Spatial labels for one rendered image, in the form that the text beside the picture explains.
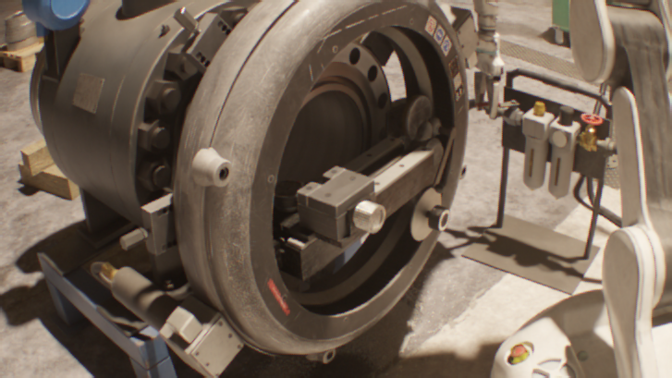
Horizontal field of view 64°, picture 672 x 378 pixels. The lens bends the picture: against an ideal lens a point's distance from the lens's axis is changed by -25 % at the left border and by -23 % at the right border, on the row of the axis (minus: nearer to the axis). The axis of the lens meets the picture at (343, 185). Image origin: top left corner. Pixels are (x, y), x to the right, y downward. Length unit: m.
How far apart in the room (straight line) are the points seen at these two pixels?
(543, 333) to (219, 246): 0.61
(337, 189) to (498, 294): 0.96
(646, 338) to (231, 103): 0.75
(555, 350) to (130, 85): 0.96
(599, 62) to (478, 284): 1.03
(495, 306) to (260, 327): 0.92
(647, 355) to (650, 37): 0.56
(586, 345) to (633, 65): 0.58
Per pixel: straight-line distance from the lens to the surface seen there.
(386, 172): 1.24
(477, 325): 1.80
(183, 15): 0.97
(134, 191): 1.30
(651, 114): 1.11
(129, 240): 1.01
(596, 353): 1.31
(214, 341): 1.07
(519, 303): 1.89
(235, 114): 0.94
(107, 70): 1.38
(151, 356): 1.45
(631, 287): 1.02
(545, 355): 1.18
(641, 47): 1.13
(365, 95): 1.35
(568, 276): 2.02
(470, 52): 1.50
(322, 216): 1.04
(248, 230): 0.98
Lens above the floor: 1.16
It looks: 28 degrees down
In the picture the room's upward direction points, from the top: 1 degrees counter-clockwise
